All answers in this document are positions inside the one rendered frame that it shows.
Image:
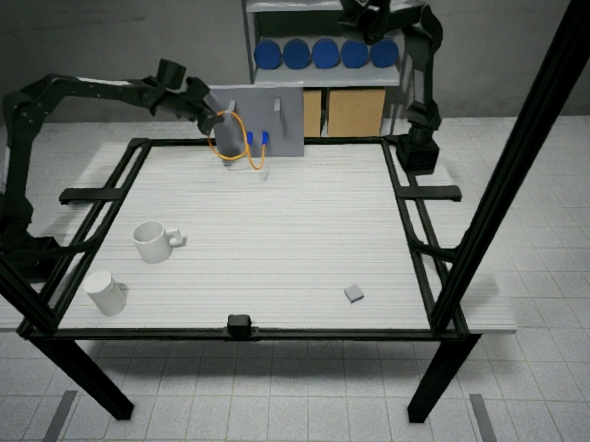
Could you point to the white mug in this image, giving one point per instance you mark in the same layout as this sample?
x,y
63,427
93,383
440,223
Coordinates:
x,y
158,250

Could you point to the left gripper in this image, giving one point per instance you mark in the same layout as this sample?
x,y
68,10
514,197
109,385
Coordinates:
x,y
206,116

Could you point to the orange cable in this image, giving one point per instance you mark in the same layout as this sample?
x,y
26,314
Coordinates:
x,y
264,142

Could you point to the white cylinder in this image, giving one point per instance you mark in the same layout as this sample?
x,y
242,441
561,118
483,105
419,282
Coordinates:
x,y
104,292

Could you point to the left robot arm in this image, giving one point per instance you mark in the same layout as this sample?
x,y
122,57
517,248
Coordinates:
x,y
24,117

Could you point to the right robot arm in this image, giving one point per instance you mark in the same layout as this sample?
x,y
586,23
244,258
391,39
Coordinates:
x,y
366,25

